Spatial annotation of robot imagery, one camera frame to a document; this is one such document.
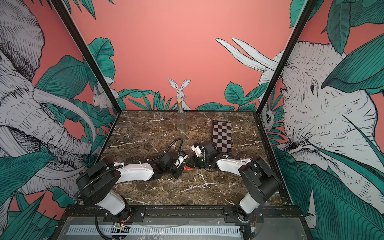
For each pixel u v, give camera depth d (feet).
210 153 2.35
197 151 2.74
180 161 2.41
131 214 2.38
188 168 2.94
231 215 2.40
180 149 2.63
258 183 1.50
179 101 3.84
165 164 2.29
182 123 3.50
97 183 1.46
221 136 3.42
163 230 2.30
